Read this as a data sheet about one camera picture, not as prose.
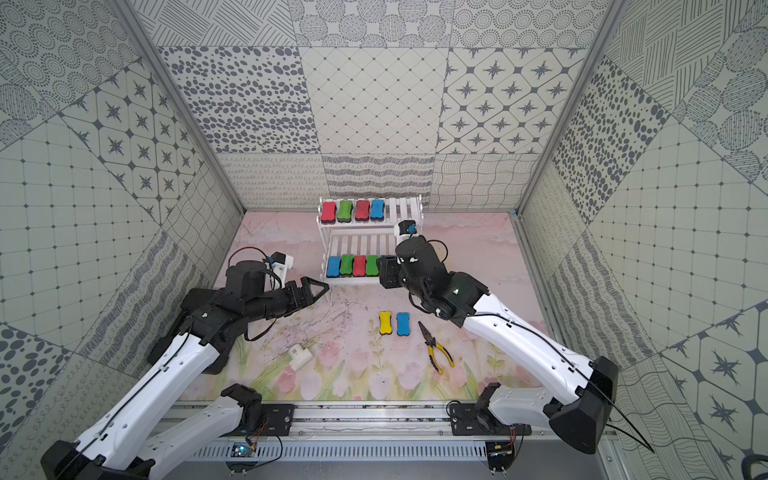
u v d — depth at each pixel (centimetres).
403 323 91
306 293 65
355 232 96
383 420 77
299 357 82
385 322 90
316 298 66
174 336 86
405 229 60
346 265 86
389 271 61
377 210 83
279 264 68
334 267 86
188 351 47
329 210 82
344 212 81
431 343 87
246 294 56
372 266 84
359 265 87
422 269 50
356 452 70
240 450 71
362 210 84
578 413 37
